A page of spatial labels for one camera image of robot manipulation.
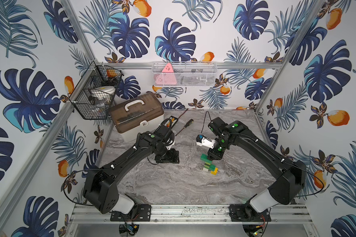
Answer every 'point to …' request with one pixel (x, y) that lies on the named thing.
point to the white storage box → (139, 114)
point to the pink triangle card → (166, 77)
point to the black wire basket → (90, 108)
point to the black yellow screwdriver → (190, 122)
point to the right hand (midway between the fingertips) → (212, 153)
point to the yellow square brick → (215, 172)
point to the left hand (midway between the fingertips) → (174, 159)
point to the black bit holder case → (171, 122)
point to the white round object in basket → (103, 92)
